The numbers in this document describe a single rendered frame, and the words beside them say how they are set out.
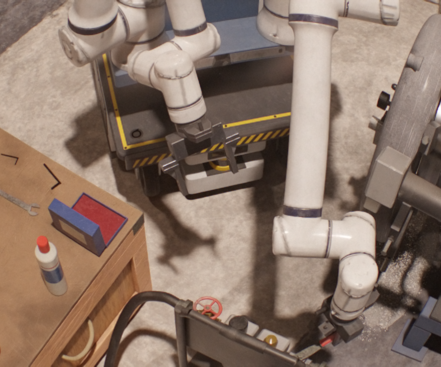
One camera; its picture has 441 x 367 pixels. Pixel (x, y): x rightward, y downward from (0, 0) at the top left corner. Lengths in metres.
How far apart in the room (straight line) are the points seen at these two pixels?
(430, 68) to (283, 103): 0.83
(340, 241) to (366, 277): 0.13
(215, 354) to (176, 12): 0.89
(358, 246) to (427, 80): 0.48
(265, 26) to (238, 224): 0.70
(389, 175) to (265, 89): 0.91
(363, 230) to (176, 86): 0.53
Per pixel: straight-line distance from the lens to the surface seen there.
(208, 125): 1.85
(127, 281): 2.33
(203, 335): 1.99
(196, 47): 1.97
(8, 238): 2.15
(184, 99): 1.84
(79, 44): 2.11
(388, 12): 1.74
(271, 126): 2.54
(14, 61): 3.37
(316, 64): 1.71
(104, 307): 2.26
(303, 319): 2.52
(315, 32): 1.71
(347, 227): 1.74
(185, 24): 1.95
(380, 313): 2.56
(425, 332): 2.39
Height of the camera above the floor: 2.22
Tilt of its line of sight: 52 degrees down
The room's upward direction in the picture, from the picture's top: 3 degrees clockwise
